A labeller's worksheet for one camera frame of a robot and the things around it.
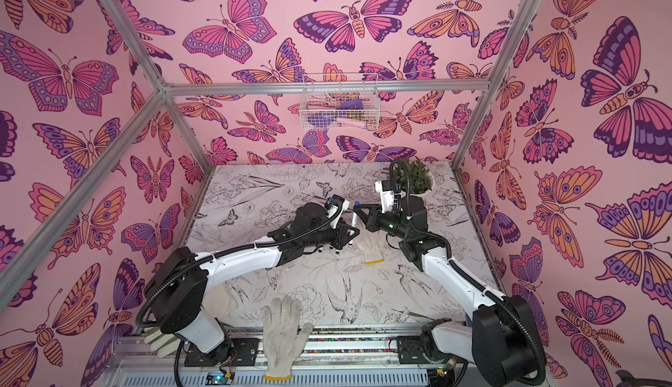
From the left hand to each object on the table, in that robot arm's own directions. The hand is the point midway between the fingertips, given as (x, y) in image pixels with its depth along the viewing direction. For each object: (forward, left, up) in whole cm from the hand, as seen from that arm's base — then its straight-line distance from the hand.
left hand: (360, 229), depth 79 cm
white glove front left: (-28, +57, -16) cm, 66 cm away
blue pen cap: (+5, +1, +6) cm, 8 cm away
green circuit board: (-36, +39, -20) cm, 57 cm away
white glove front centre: (-28, +22, -17) cm, 39 cm away
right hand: (+4, +1, +5) cm, 7 cm away
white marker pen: (+1, +2, +3) cm, 4 cm away
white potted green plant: (+21, -19, 0) cm, 29 cm away
